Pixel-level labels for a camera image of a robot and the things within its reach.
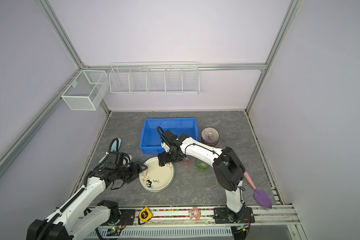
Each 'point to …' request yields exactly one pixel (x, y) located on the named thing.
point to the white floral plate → (156, 178)
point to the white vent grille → (163, 231)
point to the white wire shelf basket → (154, 78)
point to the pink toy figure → (195, 214)
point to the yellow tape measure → (145, 214)
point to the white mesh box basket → (85, 92)
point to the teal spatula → (114, 147)
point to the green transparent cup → (202, 166)
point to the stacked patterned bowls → (210, 136)
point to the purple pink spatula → (260, 196)
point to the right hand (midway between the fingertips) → (166, 163)
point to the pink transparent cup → (188, 162)
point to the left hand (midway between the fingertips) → (143, 172)
